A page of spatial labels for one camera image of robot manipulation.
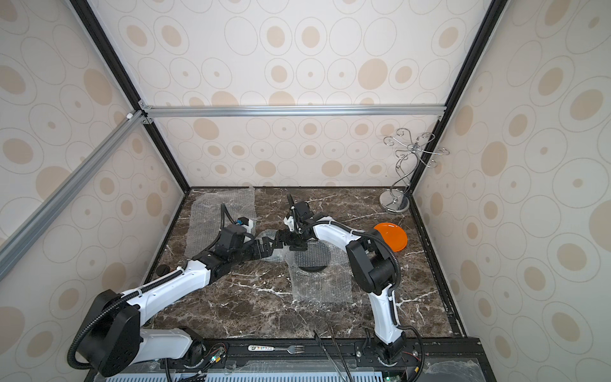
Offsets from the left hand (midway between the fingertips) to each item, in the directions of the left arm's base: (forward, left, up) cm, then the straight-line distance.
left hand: (273, 243), depth 84 cm
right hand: (+4, -5, -8) cm, 10 cm away
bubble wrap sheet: (-5, -18, -13) cm, 23 cm away
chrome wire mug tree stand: (+31, -54, -11) cm, 63 cm away
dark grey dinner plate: (0, -15, -11) cm, 19 cm away
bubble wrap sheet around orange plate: (+23, +36, -13) cm, 45 cm away
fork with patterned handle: (-30, -9, -14) cm, 35 cm away
